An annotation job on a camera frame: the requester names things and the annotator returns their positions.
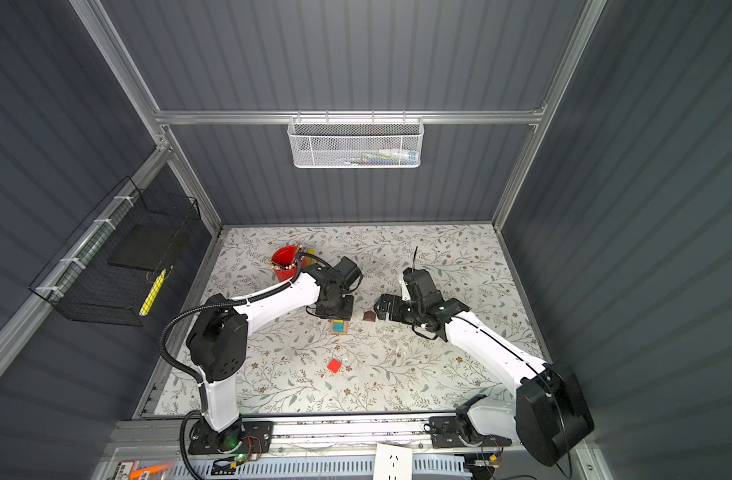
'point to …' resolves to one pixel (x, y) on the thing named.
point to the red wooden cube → (334, 365)
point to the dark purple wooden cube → (369, 316)
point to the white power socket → (393, 463)
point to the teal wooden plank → (338, 327)
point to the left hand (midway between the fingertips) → (345, 315)
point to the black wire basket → (112, 264)
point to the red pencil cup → (283, 262)
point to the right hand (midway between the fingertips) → (390, 310)
